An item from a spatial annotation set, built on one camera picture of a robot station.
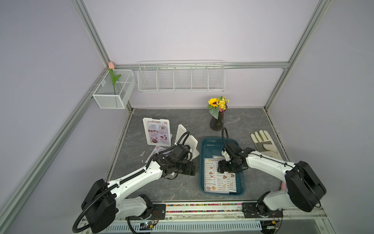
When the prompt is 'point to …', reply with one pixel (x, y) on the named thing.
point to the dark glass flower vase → (217, 125)
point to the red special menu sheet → (157, 149)
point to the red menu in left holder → (158, 131)
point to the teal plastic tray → (210, 146)
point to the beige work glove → (263, 136)
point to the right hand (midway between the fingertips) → (222, 169)
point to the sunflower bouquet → (216, 105)
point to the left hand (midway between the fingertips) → (192, 170)
